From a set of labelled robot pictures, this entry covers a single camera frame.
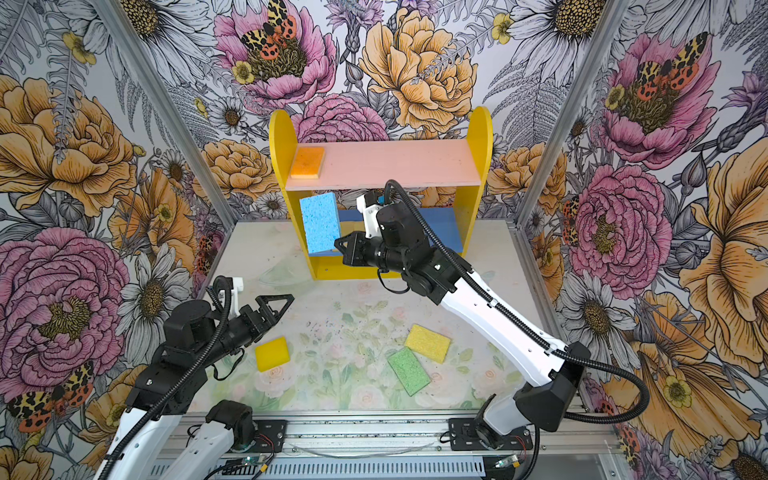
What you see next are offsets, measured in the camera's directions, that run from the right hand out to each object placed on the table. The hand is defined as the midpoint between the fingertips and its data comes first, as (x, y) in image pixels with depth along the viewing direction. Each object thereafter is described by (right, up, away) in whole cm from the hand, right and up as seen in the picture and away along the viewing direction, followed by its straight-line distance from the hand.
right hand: (337, 252), depth 64 cm
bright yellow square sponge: (-23, -30, +23) cm, 44 cm away
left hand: (-12, -14, +5) cm, 19 cm away
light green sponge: (+16, -33, +19) cm, 41 cm away
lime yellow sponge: (+22, -27, +26) cm, 43 cm away
